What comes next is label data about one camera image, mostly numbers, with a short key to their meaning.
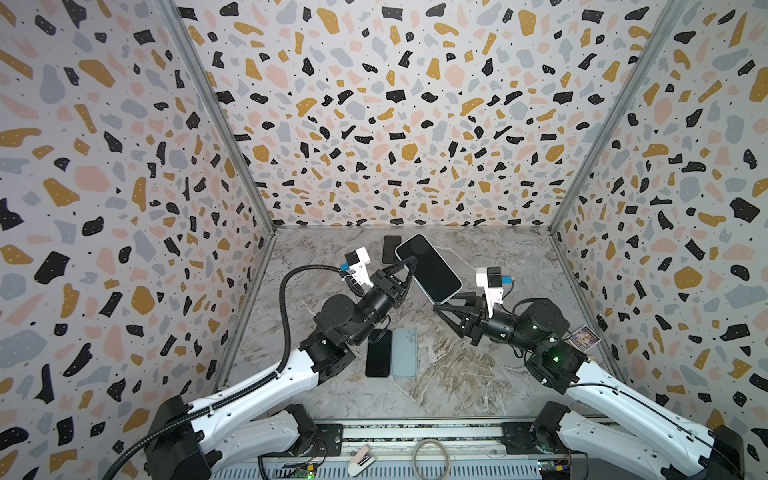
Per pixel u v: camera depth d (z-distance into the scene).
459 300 0.60
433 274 0.61
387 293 0.54
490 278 0.54
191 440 0.39
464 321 0.56
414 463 0.70
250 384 0.45
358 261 0.59
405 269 0.60
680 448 0.41
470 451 0.73
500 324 0.56
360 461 0.69
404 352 0.90
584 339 0.90
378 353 0.89
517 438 0.73
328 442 0.73
